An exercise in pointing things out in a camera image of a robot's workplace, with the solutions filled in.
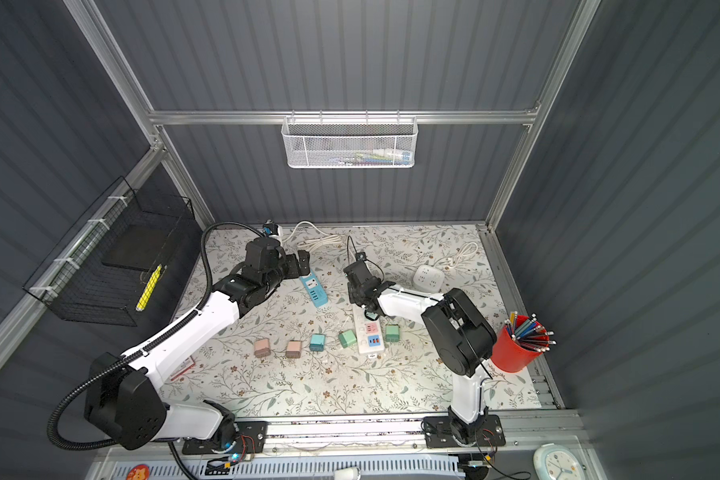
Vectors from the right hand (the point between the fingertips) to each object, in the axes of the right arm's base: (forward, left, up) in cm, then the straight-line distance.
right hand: (362, 285), depth 96 cm
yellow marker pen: (-16, +49, +24) cm, 57 cm away
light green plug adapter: (-15, -9, -3) cm, 18 cm away
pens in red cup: (-19, -45, +5) cm, 49 cm away
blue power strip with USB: (+1, +16, -3) cm, 16 cm away
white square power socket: (+5, -23, -4) cm, 24 cm away
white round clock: (-47, -46, -4) cm, 65 cm away
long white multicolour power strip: (-15, -2, -3) cm, 16 cm away
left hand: (-1, +18, +17) cm, 25 cm away
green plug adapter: (-16, +4, -3) cm, 17 cm away
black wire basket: (-11, +62, +24) cm, 68 cm away
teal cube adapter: (-18, +13, -4) cm, 22 cm away
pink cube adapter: (-20, +20, -4) cm, 29 cm away
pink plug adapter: (-20, +29, -3) cm, 35 cm away
